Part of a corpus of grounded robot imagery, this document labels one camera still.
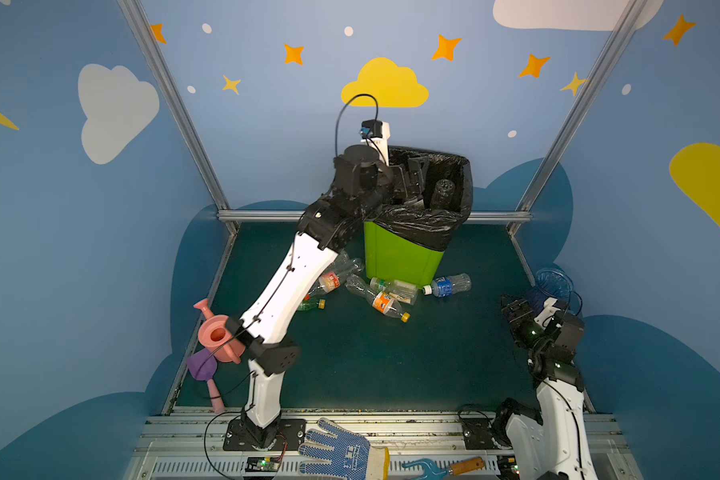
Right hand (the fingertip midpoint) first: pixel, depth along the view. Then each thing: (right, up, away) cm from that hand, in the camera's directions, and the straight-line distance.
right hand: (509, 302), depth 81 cm
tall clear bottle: (-15, +32, +13) cm, 37 cm away
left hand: (-30, +33, -19) cm, 49 cm away
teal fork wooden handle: (-23, -39, -10) cm, 46 cm away
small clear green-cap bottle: (-26, +1, +19) cm, 32 cm away
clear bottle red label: (-51, +5, +18) cm, 54 cm away
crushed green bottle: (-57, -3, +16) cm, 59 cm away
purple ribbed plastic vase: (+14, +5, +2) cm, 15 cm away
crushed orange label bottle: (-35, -1, +14) cm, 38 cm away
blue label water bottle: (-12, +3, +18) cm, 21 cm away
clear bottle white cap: (-47, +9, +24) cm, 53 cm away
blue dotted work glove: (-43, -36, -9) cm, 57 cm away
